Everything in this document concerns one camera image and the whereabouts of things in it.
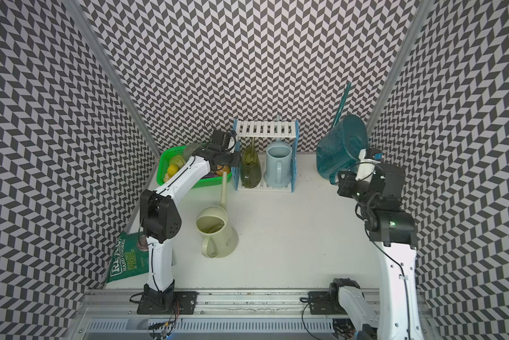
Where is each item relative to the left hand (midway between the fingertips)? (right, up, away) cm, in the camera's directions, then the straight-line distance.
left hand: (236, 158), depth 94 cm
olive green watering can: (+6, -4, +1) cm, 8 cm away
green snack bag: (-38, -39, -16) cm, 57 cm away
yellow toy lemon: (-31, -5, +6) cm, 32 cm away
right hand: (+37, -8, -29) cm, 48 cm away
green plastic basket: (-35, 0, +13) cm, 37 cm away
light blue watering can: (+19, 0, -9) cm, 21 cm away
